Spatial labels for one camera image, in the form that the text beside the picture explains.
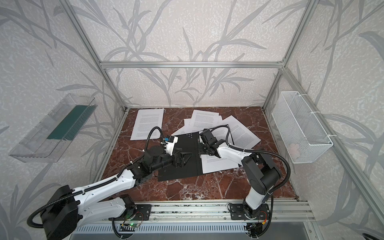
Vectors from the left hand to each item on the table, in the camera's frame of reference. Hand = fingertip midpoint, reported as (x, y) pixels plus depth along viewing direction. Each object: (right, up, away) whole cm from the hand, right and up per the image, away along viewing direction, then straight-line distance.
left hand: (189, 149), depth 76 cm
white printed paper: (+12, -11, +13) cm, 21 cm away
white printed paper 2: (+34, +4, +29) cm, 44 cm away
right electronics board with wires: (+32, -38, -6) cm, 49 cm away
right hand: (+5, 0, +17) cm, 18 cm away
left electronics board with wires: (-26, -35, -4) cm, 43 cm away
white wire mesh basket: (+49, +8, -15) cm, 52 cm away
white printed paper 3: (+6, +15, +37) cm, 41 cm away
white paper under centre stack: (-5, +9, +34) cm, 36 cm away
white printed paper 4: (-36, +15, +37) cm, 54 cm away
